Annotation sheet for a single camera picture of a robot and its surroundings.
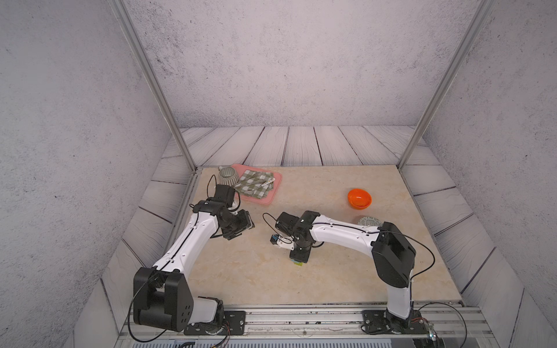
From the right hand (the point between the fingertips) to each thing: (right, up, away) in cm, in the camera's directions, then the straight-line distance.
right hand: (300, 255), depth 84 cm
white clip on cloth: (-13, +29, +30) cm, 44 cm away
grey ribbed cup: (-34, +31, +24) cm, 52 cm away
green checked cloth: (-21, +27, +29) cm, 45 cm away
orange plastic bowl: (+30, +20, +21) cm, 42 cm away
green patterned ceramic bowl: (+31, +11, +12) cm, 35 cm away
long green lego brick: (0, -4, +3) cm, 5 cm away
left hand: (-18, +11, -1) cm, 21 cm away
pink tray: (-30, +35, +35) cm, 58 cm away
